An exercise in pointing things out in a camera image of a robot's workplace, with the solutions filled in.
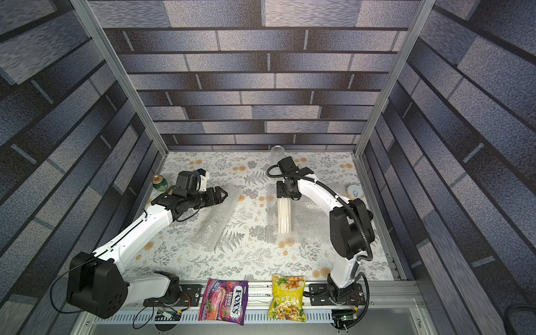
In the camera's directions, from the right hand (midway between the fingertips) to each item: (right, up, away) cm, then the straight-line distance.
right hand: (282, 191), depth 92 cm
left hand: (-25, 0, -9) cm, 27 cm away
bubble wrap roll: (-28, -12, -8) cm, 32 cm away
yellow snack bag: (+1, -34, -23) cm, 41 cm away
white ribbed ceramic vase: (0, -10, -7) cm, 12 cm away
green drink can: (-57, +4, +2) cm, 57 cm away
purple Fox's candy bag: (-21, -36, -21) cm, 47 cm away
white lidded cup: (+34, -1, +3) cm, 34 cm away
